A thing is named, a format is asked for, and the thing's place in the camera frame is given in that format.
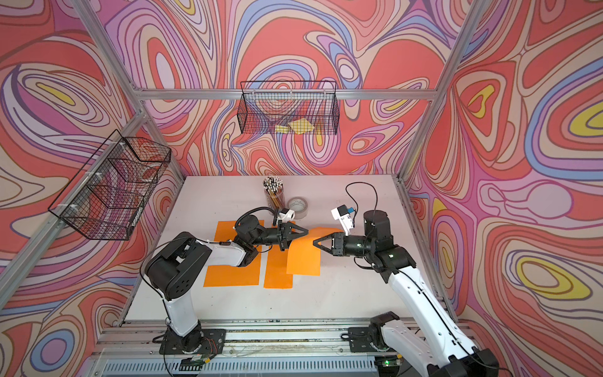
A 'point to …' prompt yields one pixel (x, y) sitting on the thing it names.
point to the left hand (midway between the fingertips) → (307, 241)
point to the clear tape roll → (299, 205)
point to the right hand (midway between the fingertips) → (316, 250)
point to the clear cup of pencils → (273, 187)
